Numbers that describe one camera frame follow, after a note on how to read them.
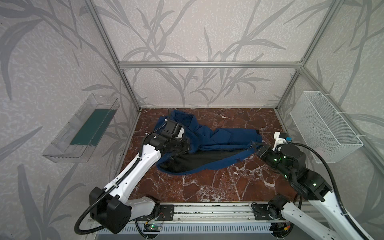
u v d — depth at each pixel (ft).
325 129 2.09
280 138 1.95
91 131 2.14
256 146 2.16
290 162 1.52
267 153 1.88
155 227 2.32
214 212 2.47
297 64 3.07
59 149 1.90
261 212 2.40
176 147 2.07
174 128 1.96
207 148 2.81
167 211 2.41
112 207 1.22
